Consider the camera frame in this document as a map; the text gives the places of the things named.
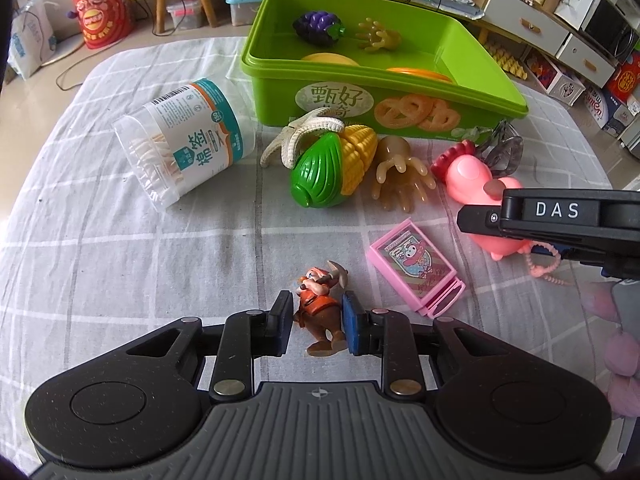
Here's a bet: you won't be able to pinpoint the pink pig toy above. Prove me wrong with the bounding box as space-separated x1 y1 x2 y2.
430 138 564 281

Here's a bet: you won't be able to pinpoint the pink card box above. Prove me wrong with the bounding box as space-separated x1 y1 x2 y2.
367 219 465 320

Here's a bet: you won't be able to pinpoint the tan rubber hand toy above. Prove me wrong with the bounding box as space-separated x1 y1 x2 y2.
356 18 402 53
371 136 436 214

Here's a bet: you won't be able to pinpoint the orange toy pot lid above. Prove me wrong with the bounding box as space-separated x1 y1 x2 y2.
387 67 452 84

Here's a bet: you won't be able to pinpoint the toy corn with green husk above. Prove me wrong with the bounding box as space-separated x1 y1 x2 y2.
290 124 378 208

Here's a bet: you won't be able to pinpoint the white starfish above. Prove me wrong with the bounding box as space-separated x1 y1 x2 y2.
259 107 345 170

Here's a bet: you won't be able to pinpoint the cotton swab jar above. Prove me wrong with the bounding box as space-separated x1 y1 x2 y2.
114 77 257 211

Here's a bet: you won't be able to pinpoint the yellow toy pot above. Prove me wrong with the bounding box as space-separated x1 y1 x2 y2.
303 52 358 66

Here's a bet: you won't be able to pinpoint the purple toy grapes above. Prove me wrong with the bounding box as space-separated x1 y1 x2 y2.
293 11 346 47

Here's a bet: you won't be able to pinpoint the yellow egg tray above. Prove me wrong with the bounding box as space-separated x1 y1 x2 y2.
484 40 528 80

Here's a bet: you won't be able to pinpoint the grey checked tablecloth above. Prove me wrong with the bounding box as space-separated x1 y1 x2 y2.
1 38 615 472

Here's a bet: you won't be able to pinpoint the green plastic cookie box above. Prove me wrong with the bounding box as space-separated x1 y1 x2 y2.
241 0 528 142

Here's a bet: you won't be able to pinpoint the microwave oven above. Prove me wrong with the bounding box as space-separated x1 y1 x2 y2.
554 0 639 63

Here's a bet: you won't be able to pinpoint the clear storage bin pink contents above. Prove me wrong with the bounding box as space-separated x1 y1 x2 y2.
166 0 205 30

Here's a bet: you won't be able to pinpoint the clear storage bin blue lid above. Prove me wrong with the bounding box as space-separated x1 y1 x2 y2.
226 0 262 26

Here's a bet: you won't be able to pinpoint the white paper shopping bag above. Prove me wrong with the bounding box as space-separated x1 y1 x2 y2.
9 0 58 79

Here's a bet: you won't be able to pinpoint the red cartoon bucket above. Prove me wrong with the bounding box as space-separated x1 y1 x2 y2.
67 0 134 50

